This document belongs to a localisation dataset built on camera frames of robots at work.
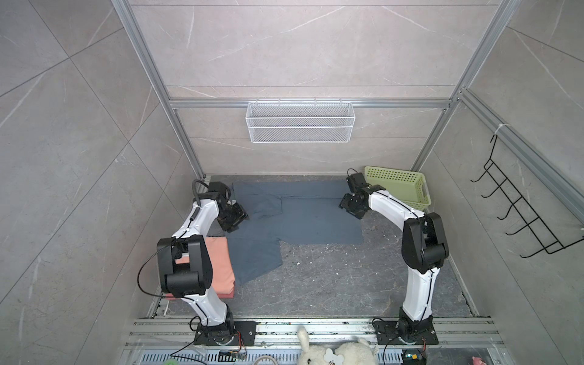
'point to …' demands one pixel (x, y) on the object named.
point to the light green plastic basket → (407, 185)
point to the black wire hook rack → (528, 220)
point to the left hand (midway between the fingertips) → (244, 216)
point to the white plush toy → (360, 352)
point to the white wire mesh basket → (299, 122)
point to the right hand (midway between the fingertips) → (345, 206)
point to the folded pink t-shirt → (223, 281)
